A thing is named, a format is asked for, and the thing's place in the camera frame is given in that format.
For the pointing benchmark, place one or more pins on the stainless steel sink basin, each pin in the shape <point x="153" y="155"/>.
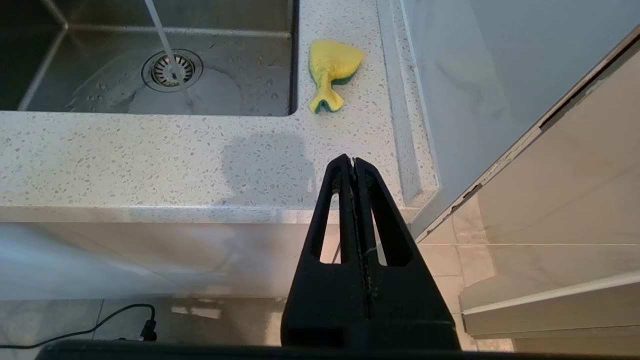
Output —
<point x="240" y="75"/>

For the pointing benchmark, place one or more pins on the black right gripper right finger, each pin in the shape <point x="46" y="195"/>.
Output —
<point x="410" y="310"/>

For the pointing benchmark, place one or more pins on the beige cabinet side panel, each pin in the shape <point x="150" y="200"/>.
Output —
<point x="575" y="175"/>

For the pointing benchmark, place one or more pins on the yellow green sponge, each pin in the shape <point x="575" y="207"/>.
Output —
<point x="330" y="62"/>

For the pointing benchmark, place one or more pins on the round metal drain strainer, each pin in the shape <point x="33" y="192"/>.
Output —
<point x="160" y="75"/>

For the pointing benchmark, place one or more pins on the white counter front panel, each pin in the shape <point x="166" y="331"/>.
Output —
<point x="150" y="260"/>

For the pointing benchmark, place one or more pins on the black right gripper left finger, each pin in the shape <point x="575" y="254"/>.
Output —
<point x="325" y="310"/>

